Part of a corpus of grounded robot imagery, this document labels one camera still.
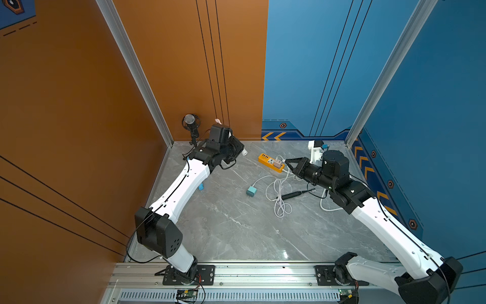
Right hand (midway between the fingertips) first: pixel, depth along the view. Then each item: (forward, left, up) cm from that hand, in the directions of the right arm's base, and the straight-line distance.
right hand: (285, 161), depth 69 cm
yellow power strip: (+23, +3, -28) cm, 37 cm away
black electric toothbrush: (+4, -9, -30) cm, 32 cm away
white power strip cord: (-5, -23, -31) cm, 38 cm away
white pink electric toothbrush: (+8, +16, -3) cm, 18 cm away
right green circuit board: (-36, -23, -36) cm, 56 cm away
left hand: (+12, +15, -3) cm, 20 cm away
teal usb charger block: (+5, +13, -30) cm, 33 cm away
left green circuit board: (-37, +37, -34) cm, 62 cm away
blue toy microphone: (+8, +39, -30) cm, 50 cm away
